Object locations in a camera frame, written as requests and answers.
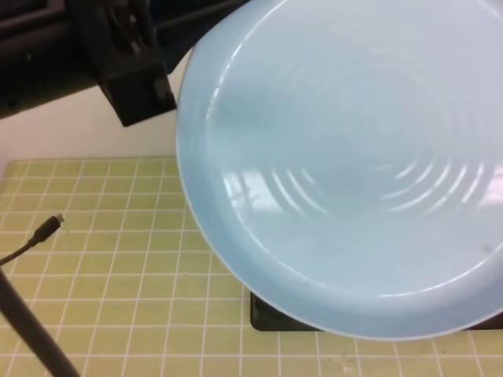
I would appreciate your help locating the light blue plate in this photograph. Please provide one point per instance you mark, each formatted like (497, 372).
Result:
(344, 160)

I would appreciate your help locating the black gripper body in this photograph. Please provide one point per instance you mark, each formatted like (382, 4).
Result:
(133, 46)

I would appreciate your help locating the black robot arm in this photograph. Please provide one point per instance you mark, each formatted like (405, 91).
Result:
(42, 57)

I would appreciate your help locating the black wire dish rack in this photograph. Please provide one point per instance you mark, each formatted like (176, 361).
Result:
(265, 318)

